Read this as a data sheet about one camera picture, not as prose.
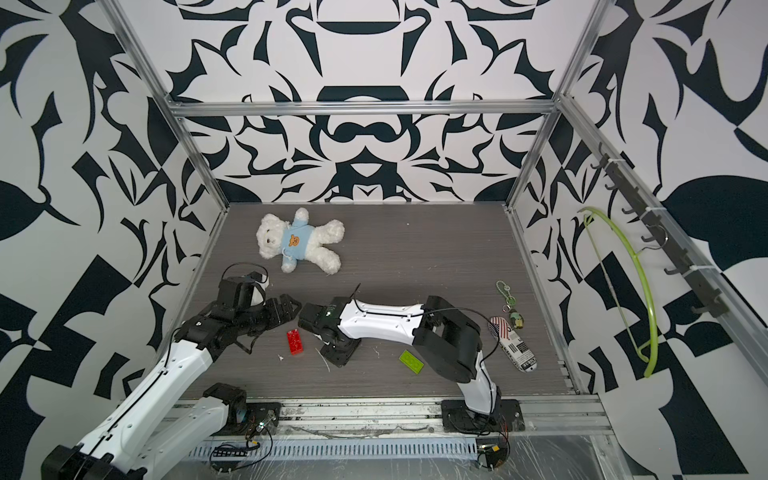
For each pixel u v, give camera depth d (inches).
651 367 22.9
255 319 26.1
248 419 28.5
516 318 35.5
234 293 24.0
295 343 33.5
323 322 23.8
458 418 29.2
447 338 19.6
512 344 32.7
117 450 15.6
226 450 28.7
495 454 28.1
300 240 39.0
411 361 32.7
